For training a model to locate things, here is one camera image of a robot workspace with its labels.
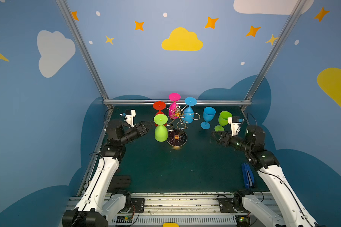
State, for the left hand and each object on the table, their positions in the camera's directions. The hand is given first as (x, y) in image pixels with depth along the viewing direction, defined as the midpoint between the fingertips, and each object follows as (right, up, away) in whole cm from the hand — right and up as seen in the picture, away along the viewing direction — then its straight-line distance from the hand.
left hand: (151, 122), depth 71 cm
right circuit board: (+48, -52, +2) cm, 71 cm away
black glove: (-20, -35, +10) cm, 42 cm away
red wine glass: (+3, +10, +10) cm, 15 cm away
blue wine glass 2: (+36, +6, +27) cm, 45 cm away
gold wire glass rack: (+14, -10, +29) cm, 34 cm away
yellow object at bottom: (+10, -51, -2) cm, 52 cm away
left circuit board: (-14, -51, +2) cm, 53 cm away
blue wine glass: (+21, +5, +17) cm, 27 cm away
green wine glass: (+4, -6, +8) cm, 11 cm away
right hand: (+33, -5, +1) cm, 34 cm away
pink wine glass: (+12, +16, +16) cm, 25 cm away
